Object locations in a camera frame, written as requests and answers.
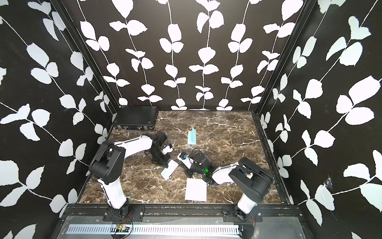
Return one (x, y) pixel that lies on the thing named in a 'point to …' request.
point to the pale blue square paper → (167, 172)
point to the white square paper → (196, 189)
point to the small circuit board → (119, 228)
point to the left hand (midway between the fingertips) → (168, 163)
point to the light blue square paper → (191, 137)
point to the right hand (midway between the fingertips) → (179, 162)
